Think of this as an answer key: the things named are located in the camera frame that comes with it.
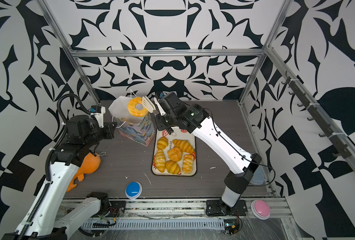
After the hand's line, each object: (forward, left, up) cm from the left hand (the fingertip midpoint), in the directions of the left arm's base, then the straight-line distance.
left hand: (114, 120), depth 70 cm
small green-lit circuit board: (-40, -53, -31) cm, 73 cm away
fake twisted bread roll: (-13, -34, -26) cm, 45 cm away
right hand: (-2, -20, +3) cm, 20 cm away
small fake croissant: (+3, -20, -27) cm, 34 cm away
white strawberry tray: (-5, -27, -26) cm, 38 cm away
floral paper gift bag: (+2, -10, -10) cm, 14 cm away
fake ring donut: (+4, -8, +4) cm, 10 cm away
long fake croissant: (0, -34, -26) cm, 43 cm away
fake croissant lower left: (-9, -19, -27) cm, 34 cm away
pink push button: (-34, -68, -29) cm, 82 cm away
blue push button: (-23, -6, -29) cm, 38 cm away
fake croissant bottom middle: (-13, -26, -26) cm, 39 cm away
